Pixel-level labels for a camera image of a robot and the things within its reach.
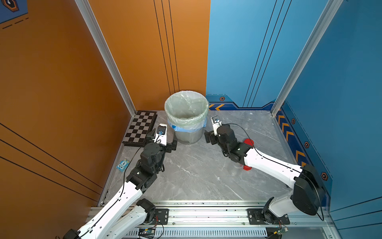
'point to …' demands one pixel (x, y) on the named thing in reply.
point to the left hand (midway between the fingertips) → (164, 129)
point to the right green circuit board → (279, 232)
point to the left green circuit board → (146, 232)
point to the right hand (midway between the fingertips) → (213, 127)
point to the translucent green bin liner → (186, 109)
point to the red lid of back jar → (247, 141)
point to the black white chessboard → (143, 122)
